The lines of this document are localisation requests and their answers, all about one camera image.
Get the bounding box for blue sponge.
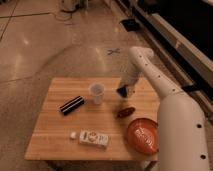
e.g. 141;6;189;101
116;86;128;98

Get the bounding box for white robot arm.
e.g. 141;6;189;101
117;46;210;171

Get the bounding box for orange bowl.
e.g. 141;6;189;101
126;118;158;155

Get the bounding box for black floor plate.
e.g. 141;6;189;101
120;19;140;32

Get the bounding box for wooden table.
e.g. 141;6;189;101
25;78;159;161

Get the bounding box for black striped rectangular box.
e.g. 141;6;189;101
59;96;85;116

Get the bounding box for small white cube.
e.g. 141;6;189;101
70;132;77;139

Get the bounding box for white base with cables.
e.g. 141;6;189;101
54;0;89;22

